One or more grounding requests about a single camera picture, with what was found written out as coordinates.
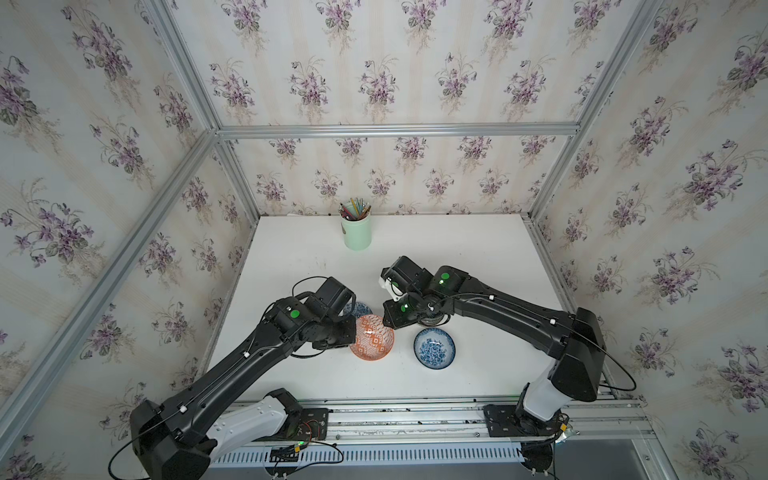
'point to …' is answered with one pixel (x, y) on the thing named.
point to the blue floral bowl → (434, 348)
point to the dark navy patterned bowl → (435, 321)
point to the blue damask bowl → (361, 309)
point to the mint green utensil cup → (357, 233)
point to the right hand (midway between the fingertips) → (388, 323)
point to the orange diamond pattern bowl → (373, 339)
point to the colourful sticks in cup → (357, 210)
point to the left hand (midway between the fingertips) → (359, 341)
